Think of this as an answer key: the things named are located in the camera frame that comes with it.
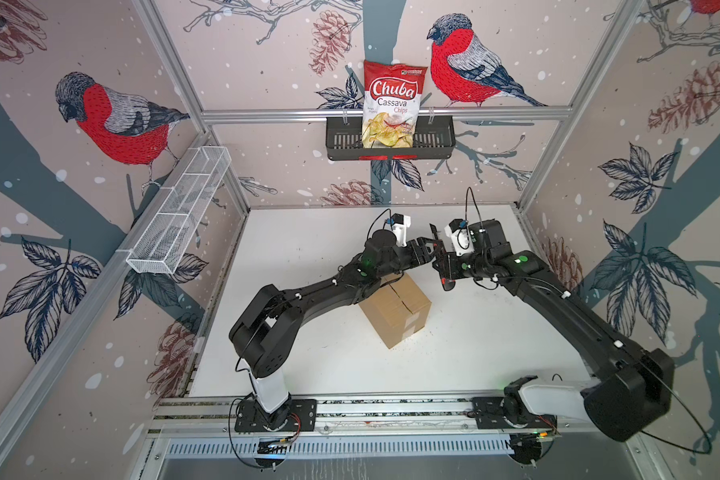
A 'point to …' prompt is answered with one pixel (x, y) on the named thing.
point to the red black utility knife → (438, 247)
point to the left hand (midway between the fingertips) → (440, 248)
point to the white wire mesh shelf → (166, 237)
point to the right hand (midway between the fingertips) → (433, 268)
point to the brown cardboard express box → (397, 310)
